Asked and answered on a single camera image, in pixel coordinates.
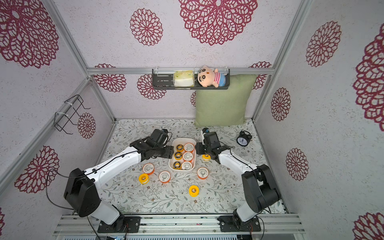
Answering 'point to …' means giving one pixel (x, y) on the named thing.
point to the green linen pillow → (225, 107)
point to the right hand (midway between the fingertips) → (197, 144)
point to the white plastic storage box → (182, 140)
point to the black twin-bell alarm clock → (244, 138)
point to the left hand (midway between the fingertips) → (168, 151)
